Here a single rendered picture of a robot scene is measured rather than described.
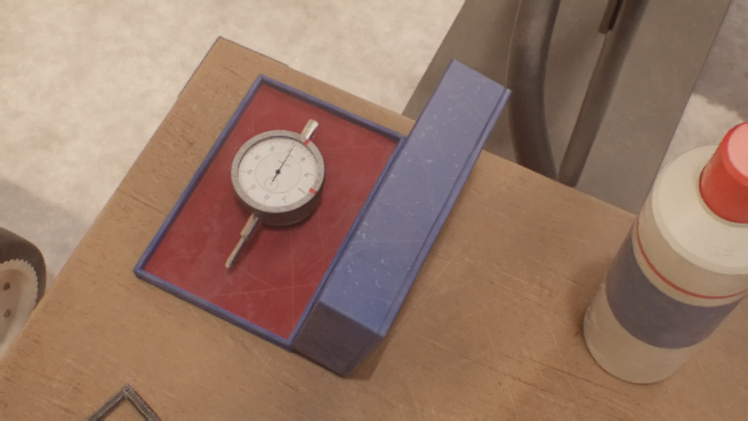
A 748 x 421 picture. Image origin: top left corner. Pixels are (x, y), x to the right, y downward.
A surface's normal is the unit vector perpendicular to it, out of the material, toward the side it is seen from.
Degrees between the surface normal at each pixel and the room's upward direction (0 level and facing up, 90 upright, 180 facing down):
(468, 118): 13
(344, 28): 0
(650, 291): 90
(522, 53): 43
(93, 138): 0
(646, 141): 0
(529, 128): 54
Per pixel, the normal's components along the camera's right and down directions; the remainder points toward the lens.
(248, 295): 0.00, -0.43
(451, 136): 0.20, -0.33
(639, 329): -0.62, 0.71
